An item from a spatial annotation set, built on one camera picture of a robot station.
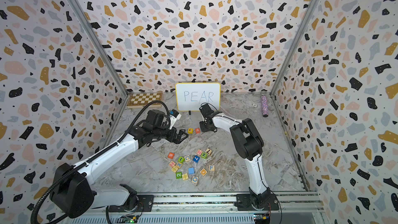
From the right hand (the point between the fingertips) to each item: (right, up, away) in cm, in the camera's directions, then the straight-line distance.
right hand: (205, 127), depth 102 cm
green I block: (-13, -16, -15) cm, 25 cm away
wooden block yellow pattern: (-10, -23, -20) cm, 32 cm away
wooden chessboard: (-48, +19, +12) cm, 53 cm away
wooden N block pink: (-3, -13, -12) cm, 17 cm away
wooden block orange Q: (-1, -21, -18) cm, 28 cm away
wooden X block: (-14, -18, -16) cm, 28 cm away
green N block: (-1, -14, -13) cm, 19 cm away
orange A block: (-5, -2, -2) cm, 6 cm away
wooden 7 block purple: (+2, -12, -11) cm, 17 cm away
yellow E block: (-9, -2, -4) cm, 10 cm away
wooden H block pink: (-18, -18, -16) cm, 30 cm away
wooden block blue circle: (-5, -24, -21) cm, 32 cm away
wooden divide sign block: (-16, -20, -18) cm, 31 cm away
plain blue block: (-7, -21, -18) cm, 28 cm away
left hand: (-11, +1, -21) cm, 24 cm away
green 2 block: (-13, -23, -20) cm, 33 cm away
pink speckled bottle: (+43, +18, +12) cm, 48 cm away
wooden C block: (-10, -16, -14) cm, 23 cm away
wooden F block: (+4, -19, -18) cm, 27 cm away
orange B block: (-20, -14, -13) cm, 27 cm away
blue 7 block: (-5, -16, -14) cm, 22 cm away
